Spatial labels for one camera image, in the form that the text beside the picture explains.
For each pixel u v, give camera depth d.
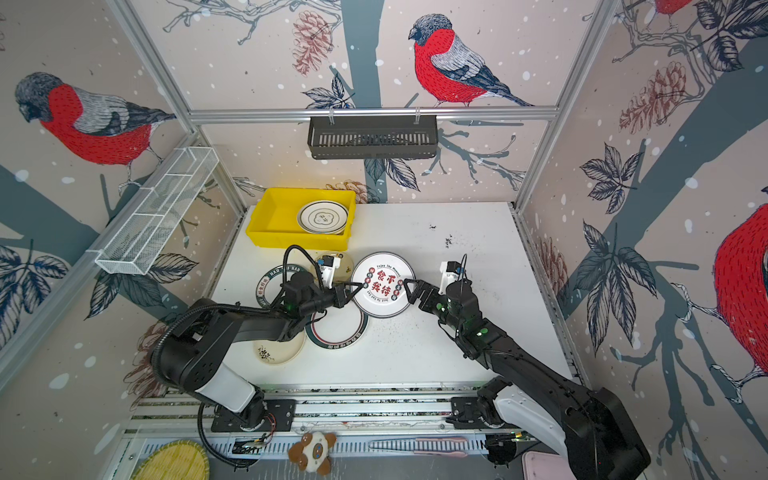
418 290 0.71
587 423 0.40
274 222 1.18
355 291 0.85
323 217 1.14
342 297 0.80
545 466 0.65
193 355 0.45
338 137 1.07
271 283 0.99
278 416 0.73
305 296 0.72
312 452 0.66
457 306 0.60
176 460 0.67
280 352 0.83
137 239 0.72
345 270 1.01
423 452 0.69
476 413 0.73
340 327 0.87
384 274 0.88
